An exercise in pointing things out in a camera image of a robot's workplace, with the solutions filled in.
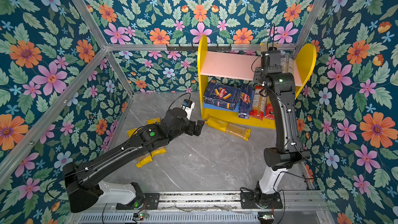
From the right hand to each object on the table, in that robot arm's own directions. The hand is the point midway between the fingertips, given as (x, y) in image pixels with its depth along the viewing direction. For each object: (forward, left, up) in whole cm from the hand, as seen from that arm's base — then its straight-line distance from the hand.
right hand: (266, 71), depth 70 cm
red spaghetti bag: (-3, -8, -26) cm, 27 cm away
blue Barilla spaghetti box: (+4, +4, -25) cm, 26 cm away
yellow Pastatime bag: (-6, +11, -41) cm, 43 cm away
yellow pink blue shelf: (+11, +12, -7) cm, 18 cm away
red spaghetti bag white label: (+2, -3, -26) cm, 26 cm away
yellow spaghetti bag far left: (-6, +77, -42) cm, 88 cm away
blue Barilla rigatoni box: (+6, +20, -22) cm, 30 cm away
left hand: (-16, +31, -13) cm, 37 cm away
